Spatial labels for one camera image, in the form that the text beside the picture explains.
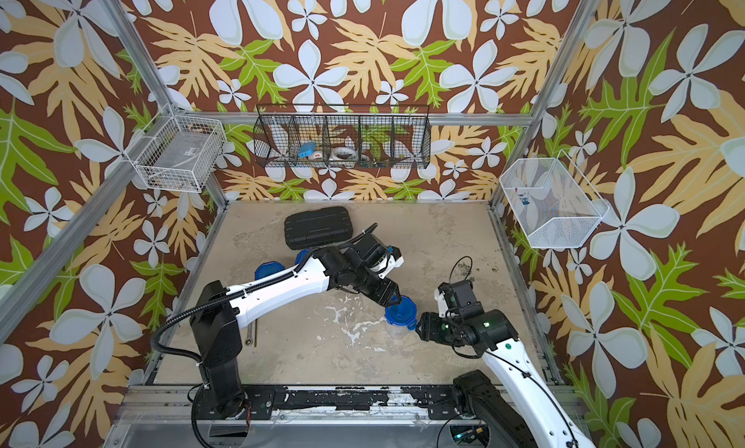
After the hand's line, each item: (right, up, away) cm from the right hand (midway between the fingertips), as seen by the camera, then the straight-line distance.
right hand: (421, 328), depth 76 cm
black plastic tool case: (-35, +27, +30) cm, 54 cm away
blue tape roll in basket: (-35, +53, +18) cm, 66 cm away
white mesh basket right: (+41, +34, +8) cm, 54 cm away
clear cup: (-5, +2, -1) cm, 6 cm away
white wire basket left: (-72, +50, +10) cm, 88 cm away
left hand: (-6, +9, +1) cm, 11 cm away
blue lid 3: (-44, +15, +8) cm, 47 cm away
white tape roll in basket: (-22, +53, +23) cm, 62 cm away
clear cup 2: (-35, +18, +11) cm, 41 cm away
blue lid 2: (-35, +18, +11) cm, 41 cm away
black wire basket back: (-23, +59, +23) cm, 67 cm away
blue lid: (-4, +2, +6) cm, 7 cm away
